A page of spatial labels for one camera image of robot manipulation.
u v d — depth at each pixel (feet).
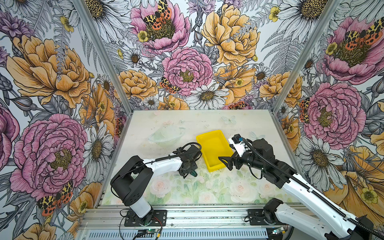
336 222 1.33
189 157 2.31
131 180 1.54
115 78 3.32
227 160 2.07
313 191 1.50
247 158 2.02
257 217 2.40
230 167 2.13
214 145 3.19
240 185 2.79
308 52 2.88
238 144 2.00
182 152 2.33
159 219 2.41
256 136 3.55
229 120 3.82
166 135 3.57
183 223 2.41
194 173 2.85
